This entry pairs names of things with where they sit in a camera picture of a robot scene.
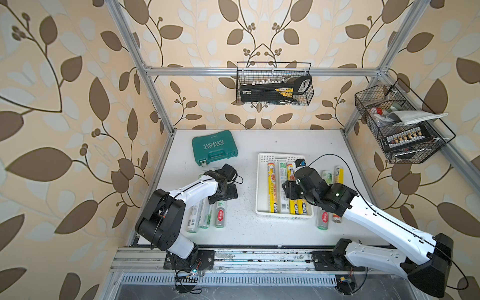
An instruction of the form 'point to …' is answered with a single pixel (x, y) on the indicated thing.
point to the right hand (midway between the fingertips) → (288, 185)
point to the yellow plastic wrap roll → (272, 188)
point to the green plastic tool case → (214, 147)
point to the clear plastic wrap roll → (192, 218)
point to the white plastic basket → (262, 185)
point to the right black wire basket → (375, 104)
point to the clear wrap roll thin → (204, 213)
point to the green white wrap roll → (284, 202)
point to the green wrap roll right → (322, 217)
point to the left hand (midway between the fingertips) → (228, 196)
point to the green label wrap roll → (220, 214)
